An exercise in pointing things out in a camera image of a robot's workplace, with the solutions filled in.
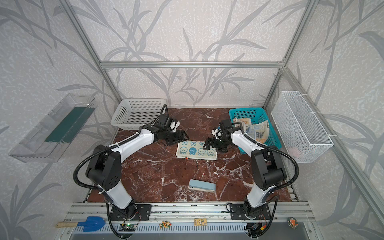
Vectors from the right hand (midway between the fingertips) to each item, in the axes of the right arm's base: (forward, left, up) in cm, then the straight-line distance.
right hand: (210, 144), depth 90 cm
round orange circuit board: (-39, -38, -7) cm, 55 cm away
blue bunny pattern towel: (0, +11, -8) cm, 13 cm away
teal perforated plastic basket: (+27, -36, -4) cm, 45 cm away
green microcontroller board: (-41, +41, -9) cm, 59 cm away
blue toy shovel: (-39, +58, -7) cm, 70 cm away
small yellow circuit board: (-39, +6, -6) cm, 40 cm away
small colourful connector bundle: (-39, +23, -7) cm, 46 cm away
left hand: (+3, +14, +6) cm, 15 cm away
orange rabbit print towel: (+23, -28, -6) cm, 37 cm away
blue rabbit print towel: (+13, -34, -5) cm, 37 cm away
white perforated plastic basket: (+32, +59, -7) cm, 67 cm away
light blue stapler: (-23, +6, -4) cm, 24 cm away
